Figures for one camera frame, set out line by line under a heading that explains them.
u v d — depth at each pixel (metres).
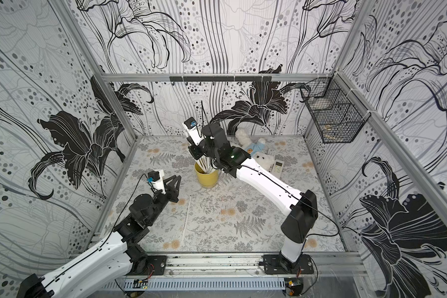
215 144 0.52
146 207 0.55
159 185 0.63
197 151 0.62
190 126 0.58
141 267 0.65
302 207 0.43
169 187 0.66
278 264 0.73
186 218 0.86
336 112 0.88
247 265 0.74
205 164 0.90
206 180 0.90
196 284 0.76
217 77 0.92
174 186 0.69
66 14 0.70
